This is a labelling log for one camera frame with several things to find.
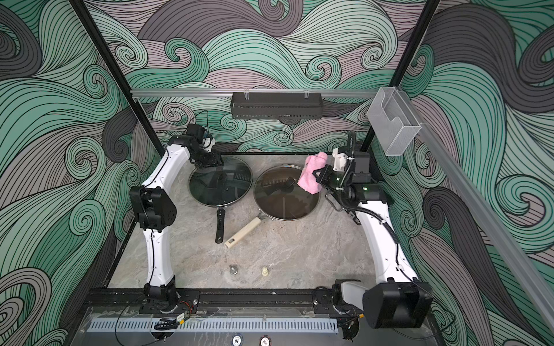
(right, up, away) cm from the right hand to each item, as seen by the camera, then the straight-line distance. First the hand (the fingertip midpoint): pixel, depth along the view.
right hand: (311, 172), depth 75 cm
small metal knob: (-28, -36, +2) cm, 45 cm away
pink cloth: (-2, -3, -2) cm, 4 cm away
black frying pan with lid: (-35, -17, +13) cm, 41 cm away
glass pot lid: (-12, -10, +15) cm, 22 cm away
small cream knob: (-17, -37, +3) cm, 41 cm away
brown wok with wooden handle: (-26, -24, +4) cm, 36 cm away
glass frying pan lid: (-37, -6, +21) cm, 43 cm away
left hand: (-38, +5, +19) cm, 43 cm away
